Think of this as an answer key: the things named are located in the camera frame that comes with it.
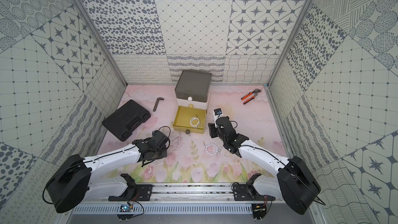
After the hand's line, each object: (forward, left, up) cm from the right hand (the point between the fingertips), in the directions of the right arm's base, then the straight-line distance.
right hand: (214, 124), depth 86 cm
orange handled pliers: (+35, -33, -10) cm, 49 cm away
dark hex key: (+24, +41, -10) cm, 48 cm away
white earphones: (+5, +11, -11) cm, 16 cm away
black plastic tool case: (+3, +60, -5) cm, 61 cm away
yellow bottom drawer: (+8, +21, -11) cm, 25 cm away
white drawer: (+14, +13, +1) cm, 20 cm away
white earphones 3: (-22, +34, -10) cm, 42 cm away
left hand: (-12, +28, -9) cm, 31 cm away
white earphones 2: (-10, +1, -11) cm, 15 cm away
